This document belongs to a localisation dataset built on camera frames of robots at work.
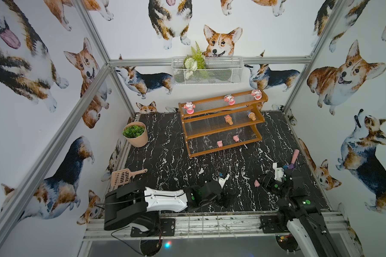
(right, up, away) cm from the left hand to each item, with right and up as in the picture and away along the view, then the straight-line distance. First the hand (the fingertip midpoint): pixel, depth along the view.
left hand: (231, 190), depth 77 cm
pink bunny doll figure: (0, +46, +8) cm, 46 cm away
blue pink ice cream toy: (+16, +37, +18) cm, 45 cm away
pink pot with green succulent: (-52, +27, +15) cm, 60 cm away
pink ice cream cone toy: (+1, +35, +17) cm, 39 cm away
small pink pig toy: (-3, +20, +22) cm, 30 cm away
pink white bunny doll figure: (+16, +49, +10) cm, 52 cm away
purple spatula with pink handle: (+38, +8, +17) cm, 43 cm away
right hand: (+13, +6, +2) cm, 14 cm away
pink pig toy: (+8, +24, +26) cm, 36 cm away
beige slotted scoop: (-58, +3, +13) cm, 60 cm away
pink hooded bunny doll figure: (-20, +41, +3) cm, 45 cm away
